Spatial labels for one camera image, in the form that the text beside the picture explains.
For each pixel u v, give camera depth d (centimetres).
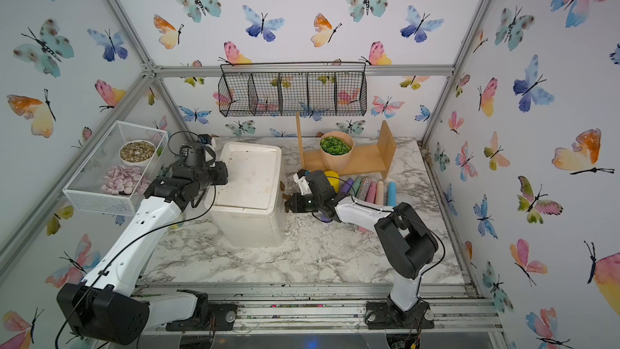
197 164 59
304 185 82
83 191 58
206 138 67
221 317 74
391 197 100
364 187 101
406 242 48
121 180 63
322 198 70
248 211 68
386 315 73
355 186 102
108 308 37
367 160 101
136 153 72
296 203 77
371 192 101
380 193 100
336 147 92
